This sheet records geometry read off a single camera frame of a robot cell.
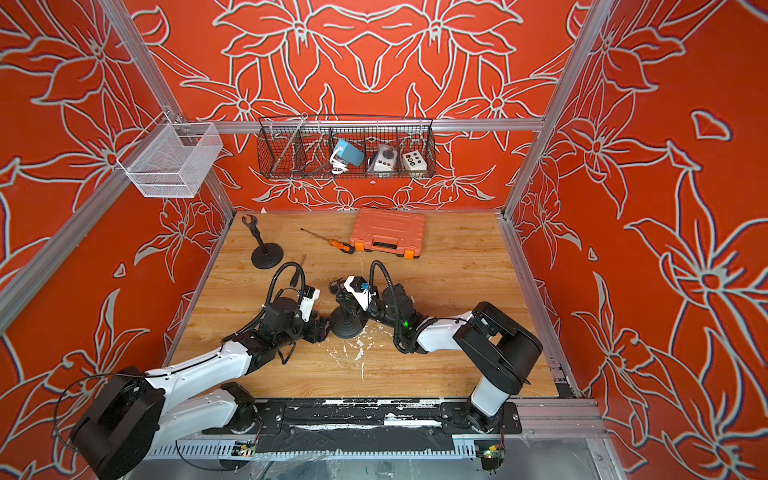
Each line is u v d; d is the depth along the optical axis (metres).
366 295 0.68
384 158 0.91
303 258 1.06
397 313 0.63
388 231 1.06
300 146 0.99
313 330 0.74
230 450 0.70
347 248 1.06
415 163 0.95
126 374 0.44
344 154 0.84
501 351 0.46
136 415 0.41
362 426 0.73
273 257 1.05
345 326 0.87
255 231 0.95
